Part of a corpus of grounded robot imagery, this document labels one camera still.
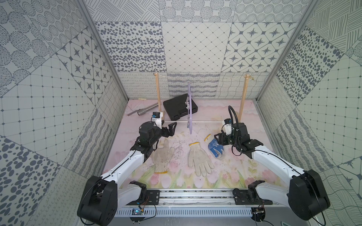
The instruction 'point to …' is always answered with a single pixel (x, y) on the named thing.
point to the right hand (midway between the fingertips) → (219, 137)
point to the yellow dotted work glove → (161, 157)
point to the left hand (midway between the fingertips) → (174, 122)
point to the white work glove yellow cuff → (198, 157)
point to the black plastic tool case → (176, 107)
